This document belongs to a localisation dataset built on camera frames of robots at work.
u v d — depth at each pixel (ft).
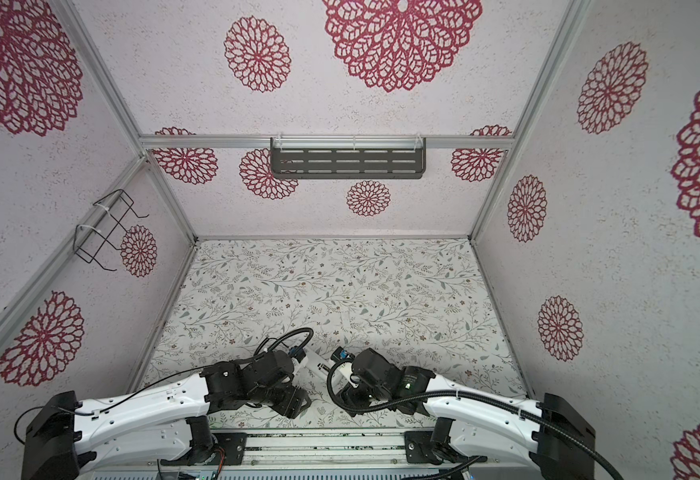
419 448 2.35
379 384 1.90
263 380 1.94
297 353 2.31
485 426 1.53
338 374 2.21
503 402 1.52
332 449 2.48
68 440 1.32
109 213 2.58
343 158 3.03
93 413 1.42
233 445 2.43
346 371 2.24
